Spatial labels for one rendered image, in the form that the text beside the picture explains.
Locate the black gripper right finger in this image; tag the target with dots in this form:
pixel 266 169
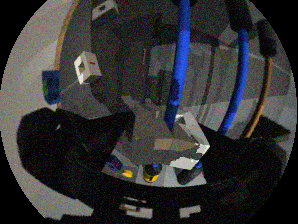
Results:
pixel 223 152

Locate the yellow short cylinder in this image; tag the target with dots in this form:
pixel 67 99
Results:
pixel 127 173

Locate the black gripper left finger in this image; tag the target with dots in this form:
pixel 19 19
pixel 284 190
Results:
pixel 98 136

